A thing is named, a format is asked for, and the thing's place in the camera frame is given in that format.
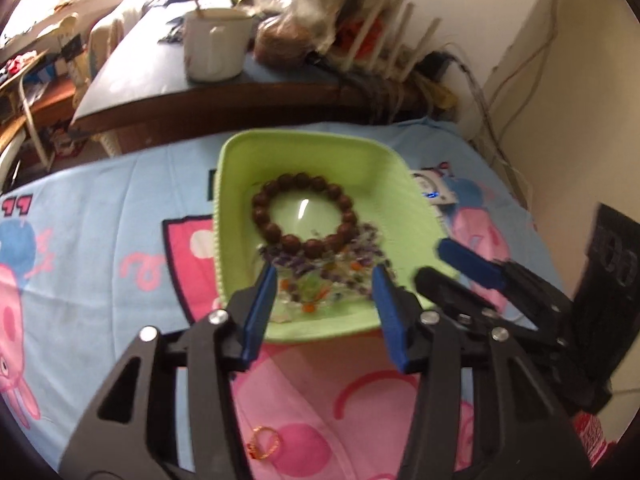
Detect cartoon pig printed blanket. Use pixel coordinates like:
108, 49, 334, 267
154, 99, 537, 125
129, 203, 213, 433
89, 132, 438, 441
0, 120, 576, 480

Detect small folding table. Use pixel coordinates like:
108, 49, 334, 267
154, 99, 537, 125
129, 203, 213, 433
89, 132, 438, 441
0, 49, 57, 172

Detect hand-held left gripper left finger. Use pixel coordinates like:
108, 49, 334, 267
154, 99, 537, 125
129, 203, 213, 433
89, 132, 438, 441
62, 264, 278, 480

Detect small gold green ring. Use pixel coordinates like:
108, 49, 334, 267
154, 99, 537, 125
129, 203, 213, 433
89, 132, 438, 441
248, 425, 284, 461

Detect clear bag with brown contents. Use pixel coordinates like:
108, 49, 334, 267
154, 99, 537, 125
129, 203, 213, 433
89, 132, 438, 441
252, 14, 322, 67

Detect brown wooden bead bracelet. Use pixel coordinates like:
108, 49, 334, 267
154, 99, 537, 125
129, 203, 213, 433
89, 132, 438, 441
251, 173, 360, 260

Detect wall cables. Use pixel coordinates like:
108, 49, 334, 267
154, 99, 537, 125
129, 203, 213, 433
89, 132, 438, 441
450, 0, 567, 212

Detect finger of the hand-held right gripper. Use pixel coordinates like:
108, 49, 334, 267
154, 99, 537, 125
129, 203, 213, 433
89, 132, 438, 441
415, 266, 540, 347
438, 238, 575, 333

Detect purple chip stone bracelet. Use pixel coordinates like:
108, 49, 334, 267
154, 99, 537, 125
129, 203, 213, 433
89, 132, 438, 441
257, 221, 401, 291

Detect green plastic basin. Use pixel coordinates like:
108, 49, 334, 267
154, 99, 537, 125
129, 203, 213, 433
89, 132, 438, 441
212, 130, 463, 344

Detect dark wooden desk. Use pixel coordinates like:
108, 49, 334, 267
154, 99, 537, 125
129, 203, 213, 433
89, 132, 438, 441
67, 0, 453, 137

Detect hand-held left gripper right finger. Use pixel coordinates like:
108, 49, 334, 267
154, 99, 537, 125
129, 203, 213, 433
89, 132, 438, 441
371, 263, 589, 480

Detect clear crystal bead bracelet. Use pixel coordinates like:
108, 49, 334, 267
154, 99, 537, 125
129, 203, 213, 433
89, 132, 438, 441
272, 265, 381, 322

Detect white enamel mug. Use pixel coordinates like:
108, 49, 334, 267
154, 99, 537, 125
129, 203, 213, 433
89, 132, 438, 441
183, 8, 256, 83

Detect white slatted rack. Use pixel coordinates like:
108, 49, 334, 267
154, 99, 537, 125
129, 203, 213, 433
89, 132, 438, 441
344, 0, 447, 87

